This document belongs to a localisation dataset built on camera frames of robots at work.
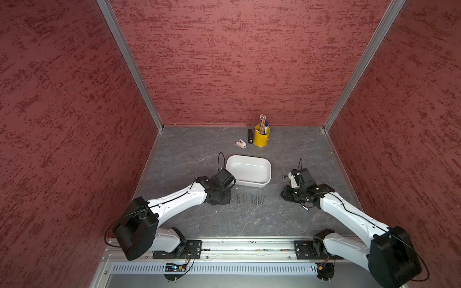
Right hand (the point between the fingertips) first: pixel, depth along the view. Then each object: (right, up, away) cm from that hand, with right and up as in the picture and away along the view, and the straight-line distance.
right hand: (283, 197), depth 85 cm
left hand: (-29, -2, -2) cm, 29 cm away
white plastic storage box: (-16, +11, +12) cm, 23 cm away
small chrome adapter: (+11, -5, 0) cm, 12 cm away
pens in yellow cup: (-6, +38, +20) cm, 43 cm away
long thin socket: (-19, -2, +5) cm, 19 cm away
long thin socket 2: (-15, -2, +3) cm, 15 cm away
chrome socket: (+4, +8, +10) cm, 13 cm away
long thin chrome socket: (-22, -2, +4) cm, 22 cm away
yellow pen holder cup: (-9, +29, +20) cm, 36 cm away
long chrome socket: (-12, -2, +3) cm, 13 cm away
